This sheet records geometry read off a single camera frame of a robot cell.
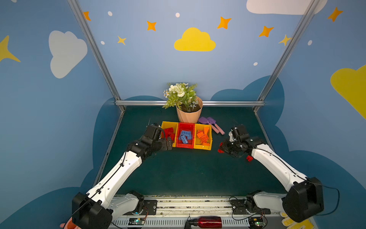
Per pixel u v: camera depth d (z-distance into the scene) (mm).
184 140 986
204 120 1118
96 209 368
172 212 733
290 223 690
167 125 1042
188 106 1030
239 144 595
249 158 580
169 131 1024
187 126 1015
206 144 959
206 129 1015
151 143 575
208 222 666
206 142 964
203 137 982
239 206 738
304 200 409
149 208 752
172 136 957
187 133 1011
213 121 1113
